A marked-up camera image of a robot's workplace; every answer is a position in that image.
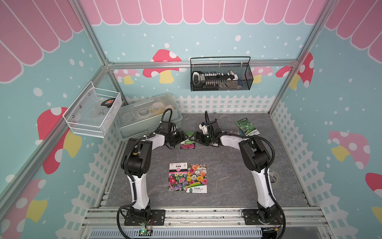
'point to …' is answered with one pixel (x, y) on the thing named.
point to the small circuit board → (143, 232)
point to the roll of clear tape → (273, 177)
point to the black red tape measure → (108, 102)
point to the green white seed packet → (187, 144)
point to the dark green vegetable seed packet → (246, 127)
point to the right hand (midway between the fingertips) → (193, 140)
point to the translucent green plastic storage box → (143, 117)
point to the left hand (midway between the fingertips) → (184, 140)
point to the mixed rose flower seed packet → (197, 178)
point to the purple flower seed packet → (232, 131)
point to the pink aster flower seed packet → (178, 173)
